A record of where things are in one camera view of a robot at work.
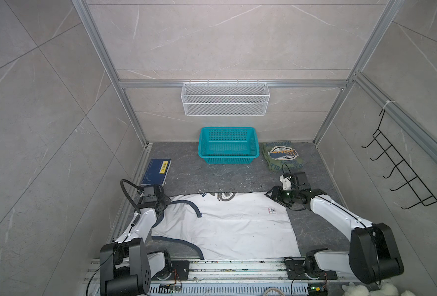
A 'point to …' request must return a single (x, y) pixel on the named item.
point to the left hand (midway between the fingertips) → (165, 197)
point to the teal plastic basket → (228, 145)
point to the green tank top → (280, 155)
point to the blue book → (157, 172)
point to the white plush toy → (386, 289)
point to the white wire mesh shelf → (203, 99)
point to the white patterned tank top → (228, 225)
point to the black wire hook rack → (416, 185)
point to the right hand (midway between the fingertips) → (271, 196)
